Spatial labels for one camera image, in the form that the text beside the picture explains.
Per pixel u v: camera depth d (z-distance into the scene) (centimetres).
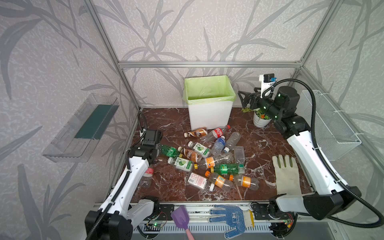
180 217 72
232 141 96
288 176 84
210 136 101
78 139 65
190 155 89
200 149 93
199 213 75
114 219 37
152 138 60
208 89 102
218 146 97
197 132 99
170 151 92
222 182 79
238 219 72
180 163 87
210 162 86
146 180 81
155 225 71
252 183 79
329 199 37
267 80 54
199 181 80
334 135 61
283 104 49
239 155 91
